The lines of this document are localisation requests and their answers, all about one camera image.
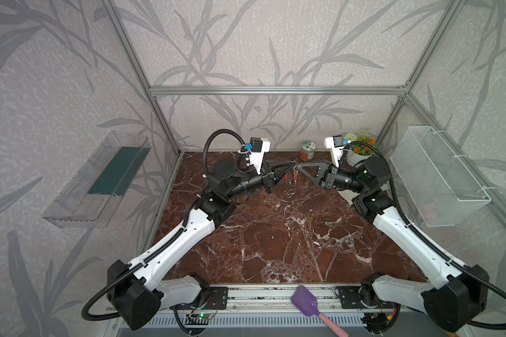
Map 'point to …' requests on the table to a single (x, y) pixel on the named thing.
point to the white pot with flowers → (357, 151)
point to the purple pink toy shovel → (305, 301)
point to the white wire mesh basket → (444, 190)
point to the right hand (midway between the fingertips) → (299, 164)
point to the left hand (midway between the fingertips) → (295, 164)
